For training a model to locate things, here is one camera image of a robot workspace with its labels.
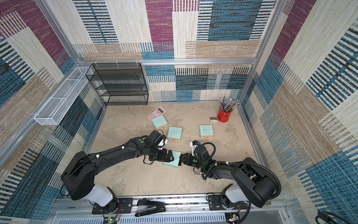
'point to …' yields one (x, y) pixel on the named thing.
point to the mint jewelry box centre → (174, 133)
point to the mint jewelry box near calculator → (160, 122)
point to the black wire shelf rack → (119, 83)
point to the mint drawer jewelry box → (176, 162)
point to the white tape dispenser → (214, 120)
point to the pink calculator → (160, 110)
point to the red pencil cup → (223, 116)
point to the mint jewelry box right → (206, 131)
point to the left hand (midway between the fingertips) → (169, 159)
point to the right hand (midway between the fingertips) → (182, 159)
